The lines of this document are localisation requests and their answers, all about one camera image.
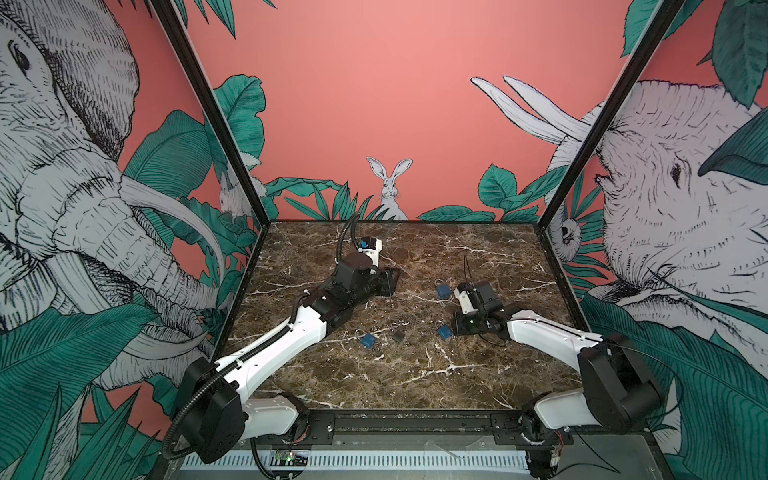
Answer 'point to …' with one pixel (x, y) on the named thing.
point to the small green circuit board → (288, 458)
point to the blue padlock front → (368, 340)
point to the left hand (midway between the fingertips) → (398, 266)
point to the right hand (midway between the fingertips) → (449, 320)
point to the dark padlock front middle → (398, 336)
